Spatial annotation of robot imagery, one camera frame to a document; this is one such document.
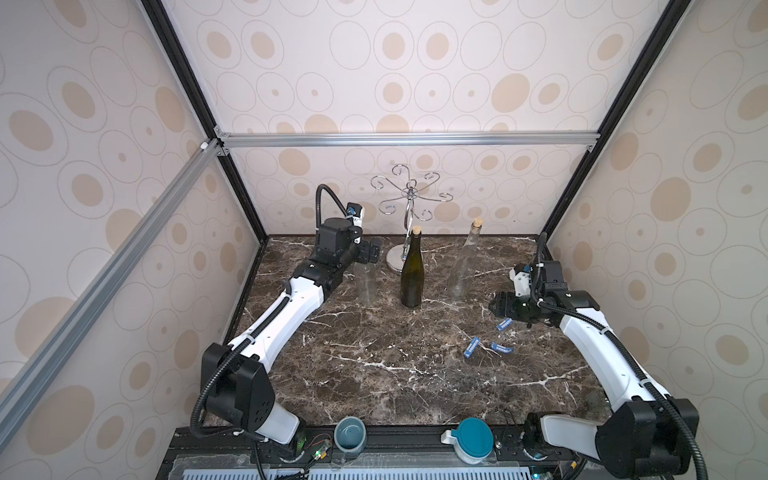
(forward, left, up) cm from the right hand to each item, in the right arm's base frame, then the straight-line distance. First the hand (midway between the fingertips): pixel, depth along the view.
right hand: (512, 307), depth 83 cm
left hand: (+12, +39, +17) cm, 44 cm away
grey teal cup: (-31, +43, -13) cm, 55 cm away
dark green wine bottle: (+8, +28, +2) cm, 29 cm away
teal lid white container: (-32, +13, -6) cm, 35 cm away
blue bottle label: (+3, -2, -14) cm, 15 cm away
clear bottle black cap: (+8, +42, +1) cm, 43 cm away
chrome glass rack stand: (+27, +28, +18) cm, 43 cm away
